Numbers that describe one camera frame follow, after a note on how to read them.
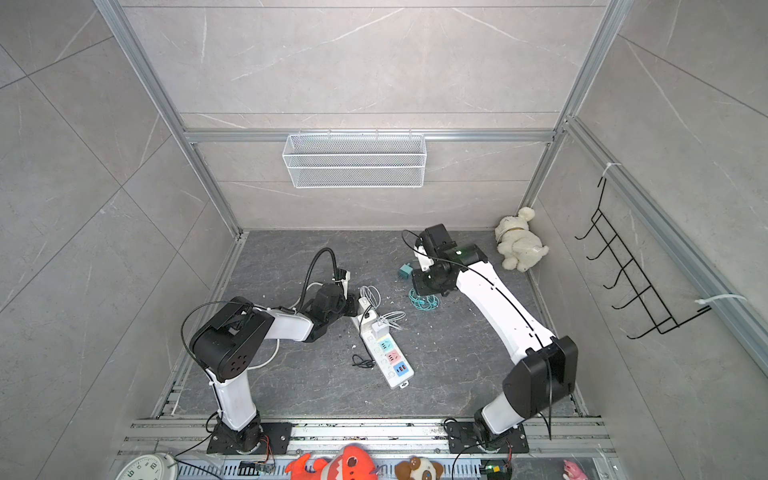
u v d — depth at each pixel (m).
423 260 0.73
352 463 0.64
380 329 0.86
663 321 0.58
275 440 0.73
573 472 0.67
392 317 0.87
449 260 0.54
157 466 0.67
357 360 0.86
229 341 0.50
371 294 0.98
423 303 0.98
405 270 1.05
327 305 0.76
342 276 0.87
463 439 0.73
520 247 1.01
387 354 0.85
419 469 0.67
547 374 0.40
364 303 0.88
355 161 1.01
